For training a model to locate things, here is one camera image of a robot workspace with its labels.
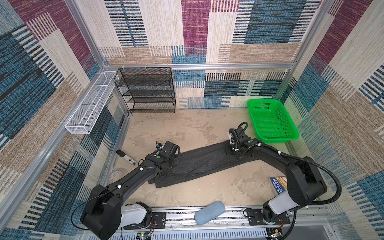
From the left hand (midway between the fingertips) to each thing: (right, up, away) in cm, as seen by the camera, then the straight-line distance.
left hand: (176, 159), depth 85 cm
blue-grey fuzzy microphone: (+18, -23, -12) cm, 31 cm away
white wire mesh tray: (-41, +22, -14) cm, 49 cm away
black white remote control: (-31, 0, +6) cm, 31 cm away
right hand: (+30, +4, +5) cm, 31 cm away
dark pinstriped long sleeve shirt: (+16, -2, +6) cm, 17 cm away
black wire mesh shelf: (-23, +45, +23) cm, 55 cm away
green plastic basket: (+67, +21, +26) cm, 75 cm away
